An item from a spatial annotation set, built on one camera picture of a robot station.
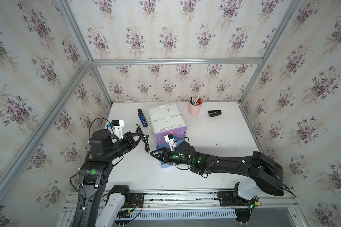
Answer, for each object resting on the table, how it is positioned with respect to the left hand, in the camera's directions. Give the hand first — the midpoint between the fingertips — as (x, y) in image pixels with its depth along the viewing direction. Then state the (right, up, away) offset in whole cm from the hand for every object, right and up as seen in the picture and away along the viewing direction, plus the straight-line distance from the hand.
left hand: (145, 135), depth 62 cm
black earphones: (-1, -2, +2) cm, 2 cm away
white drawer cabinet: (+8, +8, +21) cm, 24 cm away
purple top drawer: (+14, 0, +17) cm, 22 cm away
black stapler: (+49, +11, +49) cm, 71 cm away
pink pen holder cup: (+29, +13, +45) cm, 55 cm away
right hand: (+3, -12, +7) cm, 14 cm away
